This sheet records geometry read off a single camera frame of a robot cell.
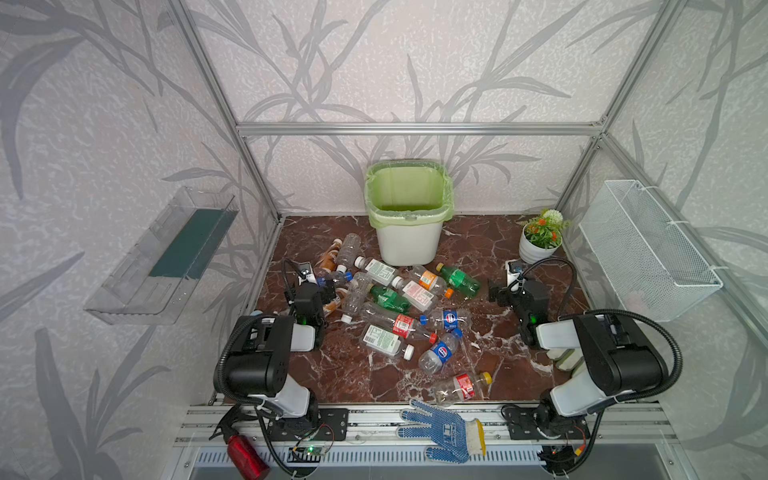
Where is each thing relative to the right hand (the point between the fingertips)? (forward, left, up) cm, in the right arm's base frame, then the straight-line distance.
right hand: (506, 268), depth 95 cm
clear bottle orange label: (-3, +24, -3) cm, 25 cm away
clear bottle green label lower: (-21, +40, -4) cm, 45 cm away
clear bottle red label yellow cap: (-35, +18, -2) cm, 39 cm away
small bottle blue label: (-1, +55, -4) cm, 55 cm away
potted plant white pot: (+8, -11, +7) cm, 15 cm away
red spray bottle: (-49, +70, -4) cm, 85 cm away
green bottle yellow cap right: (-3, +13, -5) cm, 14 cm away
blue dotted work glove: (-45, +19, -7) cm, 49 cm away
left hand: (-1, +61, +2) cm, 61 cm away
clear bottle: (-12, +48, -4) cm, 50 cm away
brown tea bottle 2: (-11, +56, -3) cm, 57 cm away
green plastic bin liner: (+26, +31, +9) cm, 42 cm away
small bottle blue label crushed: (-16, +19, -2) cm, 25 cm away
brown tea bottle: (+6, +59, -4) cm, 59 cm away
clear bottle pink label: (-7, +29, -4) cm, 30 cm away
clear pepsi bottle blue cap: (-26, +23, -2) cm, 35 cm away
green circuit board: (-47, +54, -7) cm, 72 cm away
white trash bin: (+6, +31, +4) cm, 32 cm away
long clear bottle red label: (-18, +34, -2) cm, 39 cm away
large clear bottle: (+10, +52, -4) cm, 54 cm away
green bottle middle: (-8, +37, -6) cm, 38 cm away
